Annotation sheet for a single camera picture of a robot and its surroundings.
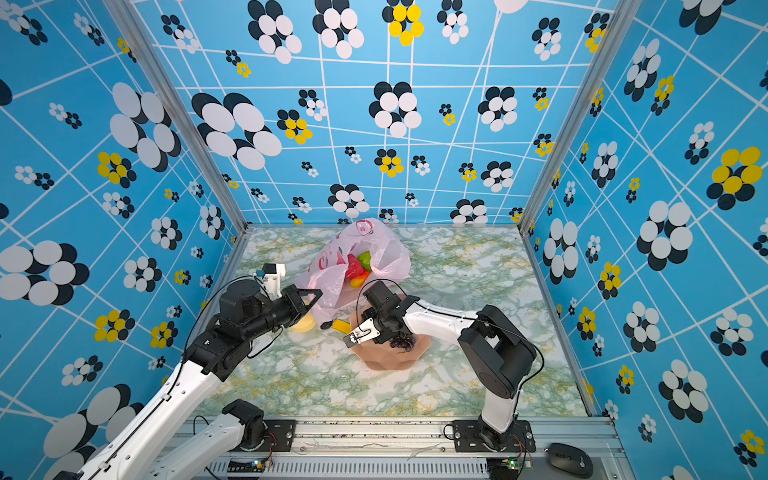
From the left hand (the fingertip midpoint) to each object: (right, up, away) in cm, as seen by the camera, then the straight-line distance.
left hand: (324, 291), depth 70 cm
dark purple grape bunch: (+20, -16, +14) cm, 29 cm away
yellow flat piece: (+1, -14, +21) cm, 25 cm away
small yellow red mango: (+5, 0, +29) cm, 29 cm away
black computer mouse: (+58, -39, -1) cm, 70 cm away
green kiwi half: (+7, +7, +31) cm, 33 cm away
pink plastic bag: (-1, +4, +5) cm, 6 cm away
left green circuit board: (-20, -43, +2) cm, 47 cm away
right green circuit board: (+42, -42, 0) cm, 59 cm away
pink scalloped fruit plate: (+13, -20, +14) cm, 28 cm away
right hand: (+10, -11, +21) cm, 25 cm away
